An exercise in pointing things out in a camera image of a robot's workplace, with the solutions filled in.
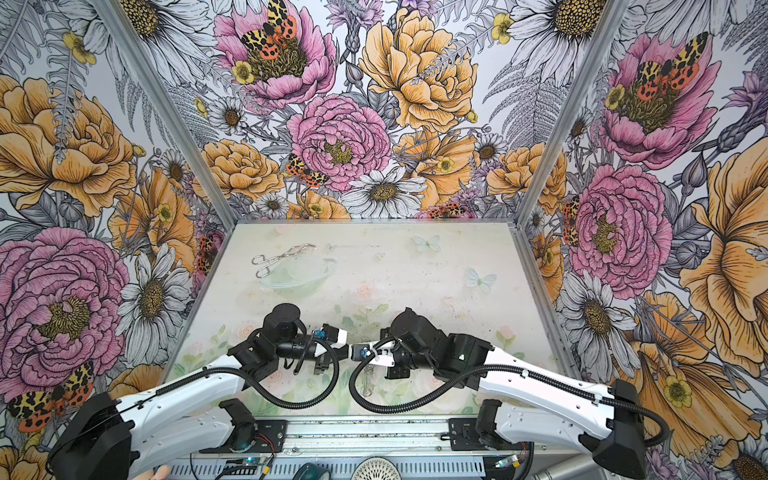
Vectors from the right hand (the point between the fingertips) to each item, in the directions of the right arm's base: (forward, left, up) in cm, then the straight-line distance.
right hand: (376, 355), depth 70 cm
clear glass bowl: (+35, +28, -18) cm, 48 cm away
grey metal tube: (-21, -42, -16) cm, 50 cm away
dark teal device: (-21, +14, -9) cm, 26 cm away
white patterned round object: (-20, +1, -16) cm, 25 cm away
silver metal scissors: (+42, +40, -16) cm, 60 cm away
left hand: (+1, +5, -3) cm, 6 cm away
